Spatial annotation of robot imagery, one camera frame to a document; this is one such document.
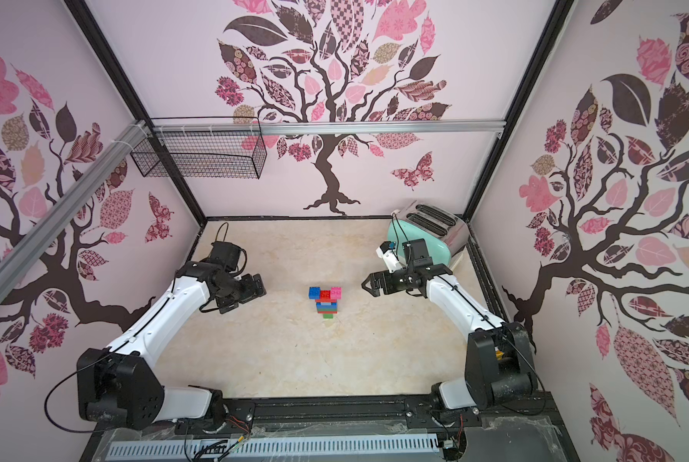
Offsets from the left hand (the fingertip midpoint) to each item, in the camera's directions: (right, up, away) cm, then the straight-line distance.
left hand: (254, 301), depth 83 cm
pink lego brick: (+25, +3, -2) cm, 25 cm away
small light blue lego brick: (+21, -1, 0) cm, 21 cm away
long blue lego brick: (+23, -2, +2) cm, 23 cm away
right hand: (+37, +6, +3) cm, 38 cm away
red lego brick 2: (+21, -5, +7) cm, 23 cm away
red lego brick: (+21, +2, -1) cm, 21 cm away
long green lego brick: (+21, -3, +4) cm, 22 cm away
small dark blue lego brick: (+18, +3, -2) cm, 18 cm away
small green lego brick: (+21, -7, +9) cm, 24 cm away
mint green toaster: (+60, +21, +10) cm, 64 cm away
